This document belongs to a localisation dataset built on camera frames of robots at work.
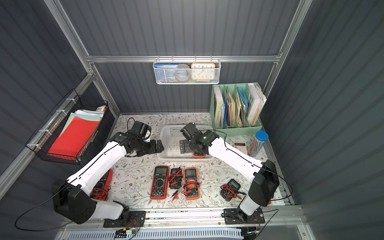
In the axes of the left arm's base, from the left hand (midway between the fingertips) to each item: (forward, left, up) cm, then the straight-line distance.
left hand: (155, 148), depth 81 cm
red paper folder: (-2, +35, +13) cm, 38 cm away
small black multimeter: (-12, -10, -13) cm, 20 cm away
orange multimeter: (+4, -24, -14) cm, 28 cm away
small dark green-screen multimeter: (-19, -41, -13) cm, 46 cm away
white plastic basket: (+18, -5, -13) cm, 23 cm away
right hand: (+1, -20, +2) cm, 21 cm away
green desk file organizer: (+28, -49, +4) cm, 56 cm away
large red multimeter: (-15, -2, -13) cm, 20 cm away
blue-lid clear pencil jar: (+4, -57, -2) cm, 57 cm away
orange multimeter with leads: (-16, -20, -13) cm, 28 cm away
